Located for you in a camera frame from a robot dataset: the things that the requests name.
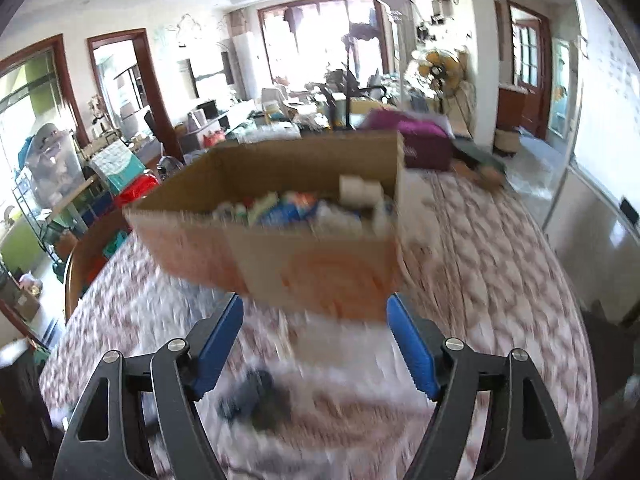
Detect blue black toy car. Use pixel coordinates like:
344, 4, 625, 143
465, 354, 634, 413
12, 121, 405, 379
217, 370, 274, 422

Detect wooden bed footboard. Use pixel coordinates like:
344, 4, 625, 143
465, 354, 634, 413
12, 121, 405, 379
63, 209, 130, 323

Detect dark brown fuzzy ball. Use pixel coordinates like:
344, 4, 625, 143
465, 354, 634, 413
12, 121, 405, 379
250, 386, 292, 432

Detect floral quilted bedspread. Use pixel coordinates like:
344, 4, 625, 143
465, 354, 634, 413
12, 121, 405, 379
39, 170, 597, 479

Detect cardboard box orange print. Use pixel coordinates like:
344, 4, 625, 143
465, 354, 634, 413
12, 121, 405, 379
125, 132, 401, 322

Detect purple bag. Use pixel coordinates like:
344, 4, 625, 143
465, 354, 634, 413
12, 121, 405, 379
357, 108, 454, 171

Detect red plastic stool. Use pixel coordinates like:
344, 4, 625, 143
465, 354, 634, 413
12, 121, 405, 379
114, 174, 160, 209

